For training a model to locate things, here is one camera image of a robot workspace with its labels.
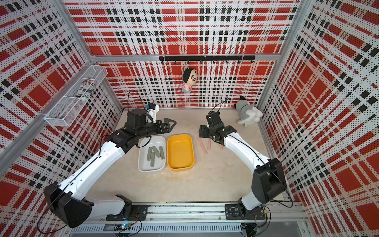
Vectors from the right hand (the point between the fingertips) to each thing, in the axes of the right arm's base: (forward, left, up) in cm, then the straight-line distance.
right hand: (205, 131), depth 85 cm
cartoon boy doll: (+29, +9, +16) cm, 34 cm away
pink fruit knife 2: (+2, -3, -19) cm, 19 cm away
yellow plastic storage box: (-6, +16, -15) cm, 23 cm away
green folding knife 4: (-5, +29, -17) cm, 34 cm away
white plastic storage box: (-13, +39, -17) cm, 44 cm away
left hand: (-4, +17, +12) cm, 21 cm away
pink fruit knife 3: (-19, -6, +16) cm, 26 cm away
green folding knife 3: (-4, +32, -17) cm, 37 cm away
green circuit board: (-45, +40, -16) cm, 62 cm away
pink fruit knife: (0, +2, -18) cm, 18 cm away
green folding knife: (-6, +36, -17) cm, 40 cm away
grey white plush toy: (+20, -32, -8) cm, 39 cm away
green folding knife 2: (-10, +34, -18) cm, 40 cm away
